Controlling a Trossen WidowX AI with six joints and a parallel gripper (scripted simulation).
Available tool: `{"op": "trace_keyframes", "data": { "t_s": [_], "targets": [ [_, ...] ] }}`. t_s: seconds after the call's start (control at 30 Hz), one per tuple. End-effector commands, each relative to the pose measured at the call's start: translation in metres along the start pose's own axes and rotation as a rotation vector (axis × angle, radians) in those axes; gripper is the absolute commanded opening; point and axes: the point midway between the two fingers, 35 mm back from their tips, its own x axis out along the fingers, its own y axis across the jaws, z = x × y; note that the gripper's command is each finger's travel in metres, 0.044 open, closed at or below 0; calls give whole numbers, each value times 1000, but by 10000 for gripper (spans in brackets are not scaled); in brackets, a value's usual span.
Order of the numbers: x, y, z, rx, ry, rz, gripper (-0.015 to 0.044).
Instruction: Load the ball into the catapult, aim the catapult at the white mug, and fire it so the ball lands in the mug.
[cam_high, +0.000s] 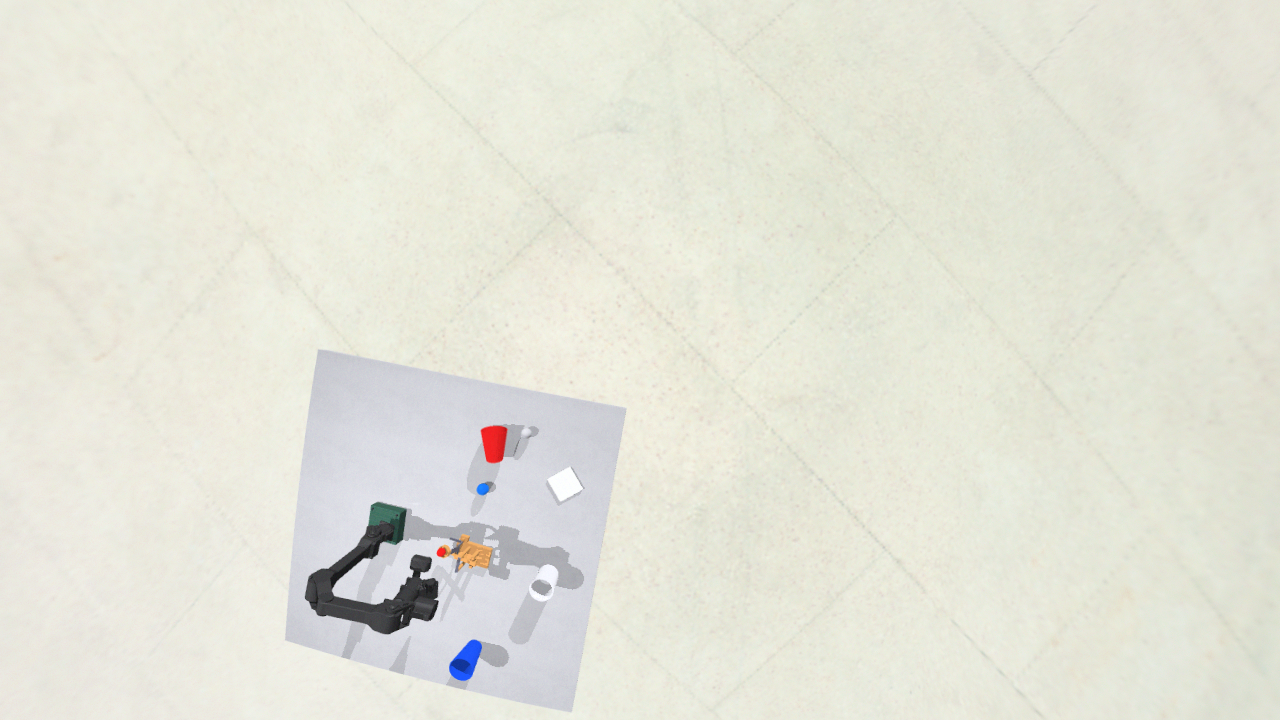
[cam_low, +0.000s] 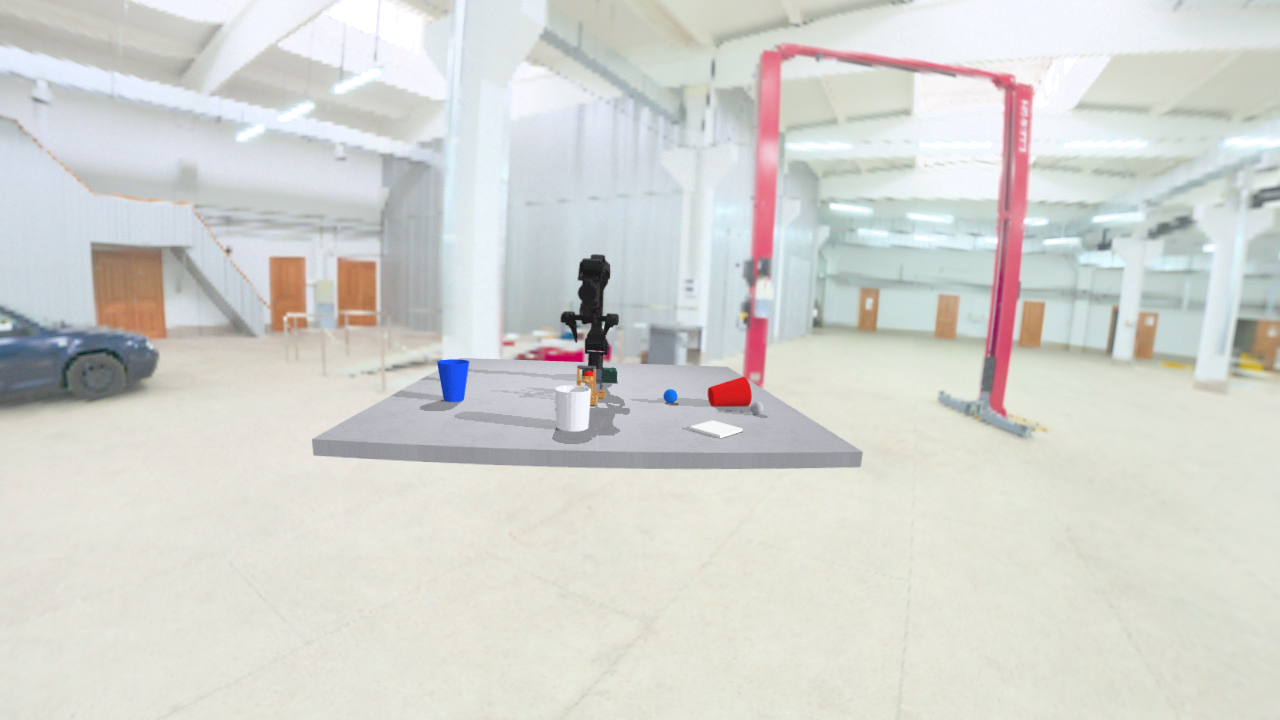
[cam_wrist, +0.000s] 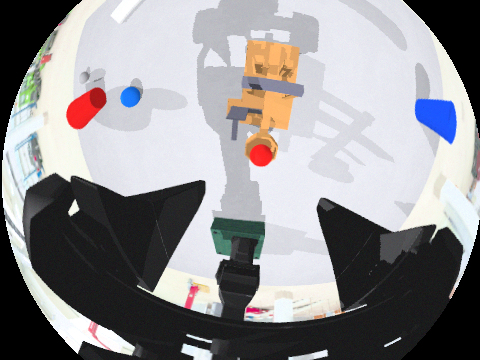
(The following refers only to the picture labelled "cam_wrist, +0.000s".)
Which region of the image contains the white square block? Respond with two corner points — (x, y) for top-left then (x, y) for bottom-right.
(111, 0), (141, 24)

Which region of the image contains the blue ball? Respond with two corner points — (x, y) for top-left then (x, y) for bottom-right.
(120, 87), (141, 108)

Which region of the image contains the red plastic cup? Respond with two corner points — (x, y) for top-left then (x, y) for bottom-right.
(67, 87), (107, 129)

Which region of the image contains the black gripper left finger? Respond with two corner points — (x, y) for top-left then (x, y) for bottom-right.
(69, 176), (207, 292)

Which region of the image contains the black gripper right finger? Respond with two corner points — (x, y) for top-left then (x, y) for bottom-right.
(316, 197), (437, 312)

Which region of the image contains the red ball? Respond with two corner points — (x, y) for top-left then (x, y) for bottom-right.
(251, 144), (272, 167)

